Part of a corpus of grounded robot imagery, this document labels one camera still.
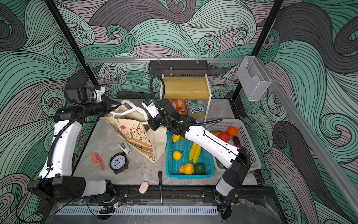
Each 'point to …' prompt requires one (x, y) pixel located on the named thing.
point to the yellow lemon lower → (177, 155)
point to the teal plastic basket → (186, 160)
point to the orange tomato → (232, 131)
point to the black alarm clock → (119, 162)
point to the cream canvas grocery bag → (132, 123)
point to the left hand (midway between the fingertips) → (120, 102)
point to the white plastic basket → (243, 134)
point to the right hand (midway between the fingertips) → (148, 116)
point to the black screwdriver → (160, 178)
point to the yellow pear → (187, 169)
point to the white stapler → (125, 147)
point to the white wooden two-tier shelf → (187, 88)
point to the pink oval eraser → (144, 187)
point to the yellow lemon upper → (175, 138)
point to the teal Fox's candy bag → (195, 106)
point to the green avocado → (199, 169)
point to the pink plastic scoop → (96, 158)
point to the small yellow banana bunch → (195, 152)
